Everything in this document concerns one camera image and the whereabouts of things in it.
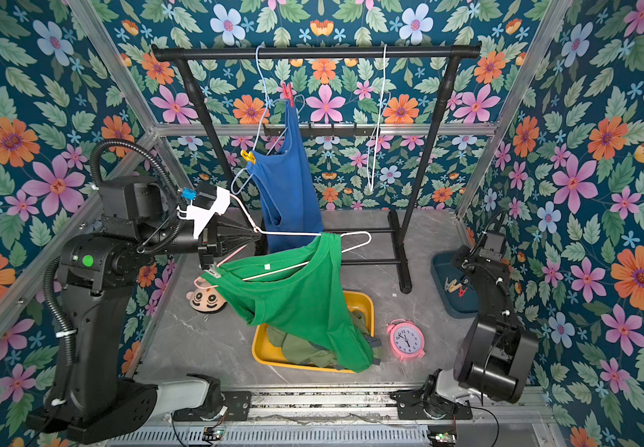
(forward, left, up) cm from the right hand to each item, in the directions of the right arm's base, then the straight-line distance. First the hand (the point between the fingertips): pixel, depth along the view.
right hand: (471, 256), depth 87 cm
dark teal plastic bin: (-4, +1, -15) cm, 15 cm away
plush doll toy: (-14, +84, -6) cm, 86 cm away
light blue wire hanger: (+34, +66, +20) cm, 77 cm away
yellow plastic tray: (-27, +64, -14) cm, 71 cm away
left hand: (-21, +56, +34) cm, 68 cm away
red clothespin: (-6, +1, -13) cm, 15 cm away
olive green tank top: (-27, +53, -11) cm, 61 cm away
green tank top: (-21, +50, +14) cm, 55 cm away
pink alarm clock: (-22, +21, -13) cm, 33 cm away
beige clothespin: (-3, +2, -14) cm, 14 cm away
